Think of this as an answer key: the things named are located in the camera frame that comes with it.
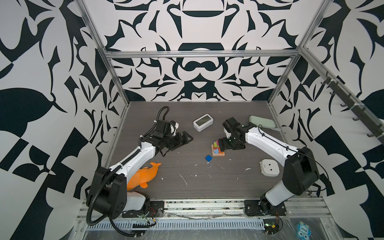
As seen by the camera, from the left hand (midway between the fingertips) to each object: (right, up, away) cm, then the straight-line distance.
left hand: (189, 138), depth 82 cm
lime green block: (+15, -4, +7) cm, 17 cm away
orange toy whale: (-24, -19, -2) cm, 31 cm away
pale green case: (+53, +8, +25) cm, 59 cm away
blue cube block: (+11, -13, +10) cm, 20 cm away
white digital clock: (+9, +8, +20) cm, 23 cm away
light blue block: (+16, -9, +8) cm, 20 cm away
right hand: (+21, -5, +4) cm, 22 cm away
